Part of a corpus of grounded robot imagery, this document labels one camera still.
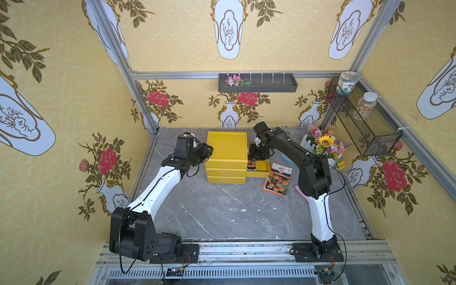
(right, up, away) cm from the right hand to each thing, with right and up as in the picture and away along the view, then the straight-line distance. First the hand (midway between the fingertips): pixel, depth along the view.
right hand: (255, 154), depth 98 cm
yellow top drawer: (+3, -8, -6) cm, 10 cm away
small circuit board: (-36, -46, -26) cm, 64 cm away
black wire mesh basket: (+52, +14, -16) cm, 56 cm away
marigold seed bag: (-3, -5, -4) cm, 7 cm away
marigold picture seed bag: (+12, -15, -3) cm, 19 cm away
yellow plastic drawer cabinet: (-15, -3, -16) cm, 22 cm away
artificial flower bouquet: (+32, +7, -10) cm, 35 cm away
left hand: (-26, +3, -13) cm, 29 cm away
